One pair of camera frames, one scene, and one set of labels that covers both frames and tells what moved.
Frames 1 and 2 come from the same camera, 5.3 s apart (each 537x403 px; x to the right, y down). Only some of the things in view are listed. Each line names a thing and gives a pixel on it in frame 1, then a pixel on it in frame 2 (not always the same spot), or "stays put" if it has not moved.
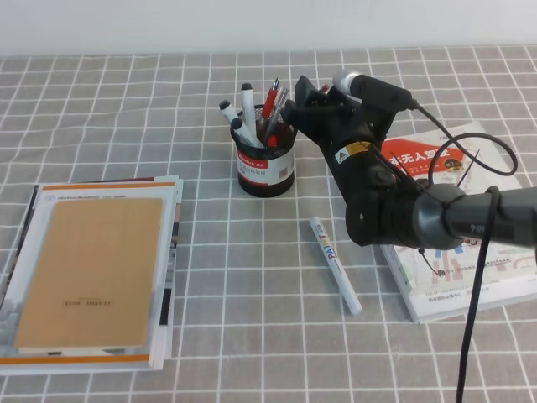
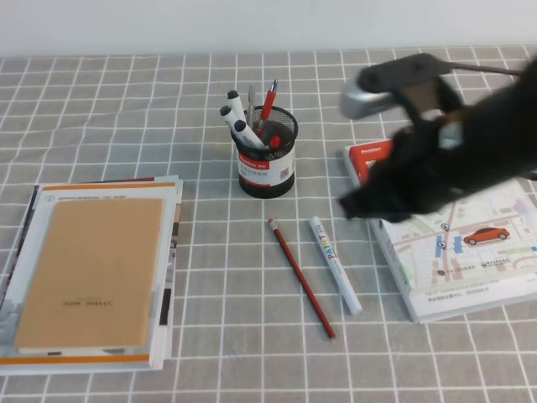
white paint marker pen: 335,264 stays put
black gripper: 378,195 → 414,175
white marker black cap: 248,109 → 236,105
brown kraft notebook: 94,284 stays put
